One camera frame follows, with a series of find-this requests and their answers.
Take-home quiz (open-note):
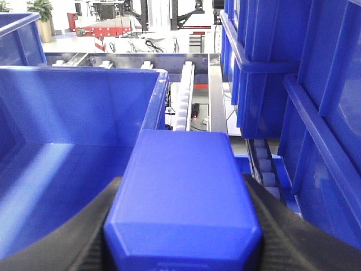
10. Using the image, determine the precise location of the row of blue bins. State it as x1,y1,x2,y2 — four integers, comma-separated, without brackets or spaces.
0,0,361,252

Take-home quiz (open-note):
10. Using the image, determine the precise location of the blue plastic box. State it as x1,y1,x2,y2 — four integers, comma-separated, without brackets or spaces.
103,129,265,271

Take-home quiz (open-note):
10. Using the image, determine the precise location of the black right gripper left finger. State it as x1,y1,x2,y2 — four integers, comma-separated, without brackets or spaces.
0,176,124,271

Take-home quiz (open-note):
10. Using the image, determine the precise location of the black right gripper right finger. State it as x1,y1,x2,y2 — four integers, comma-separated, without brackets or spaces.
242,173,361,271

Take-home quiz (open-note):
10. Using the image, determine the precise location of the steel rack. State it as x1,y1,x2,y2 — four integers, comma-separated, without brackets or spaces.
43,52,302,218

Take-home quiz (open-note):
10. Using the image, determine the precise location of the large blue plastic bin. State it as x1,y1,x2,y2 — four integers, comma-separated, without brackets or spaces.
0,66,169,260

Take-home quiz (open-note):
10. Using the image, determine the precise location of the potted green plant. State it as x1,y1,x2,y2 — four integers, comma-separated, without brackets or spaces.
0,0,14,14
27,0,54,43

